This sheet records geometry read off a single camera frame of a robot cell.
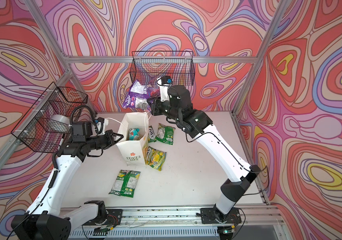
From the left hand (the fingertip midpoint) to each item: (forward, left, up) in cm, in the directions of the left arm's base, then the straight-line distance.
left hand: (124, 135), depth 74 cm
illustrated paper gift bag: (-5, -4, -8) cm, 10 cm away
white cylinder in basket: (+3, +29, +8) cm, 30 cm away
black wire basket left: (+4, +39, +3) cm, 39 cm away
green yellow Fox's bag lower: (-1, -14, -23) cm, 26 cm away
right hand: (+4, -14, +17) cm, 23 cm away
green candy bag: (+17, -19, -22) cm, 34 cm away
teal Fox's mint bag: (+7, -2, -8) cm, 11 cm away
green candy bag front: (-16, +2, -24) cm, 28 cm away
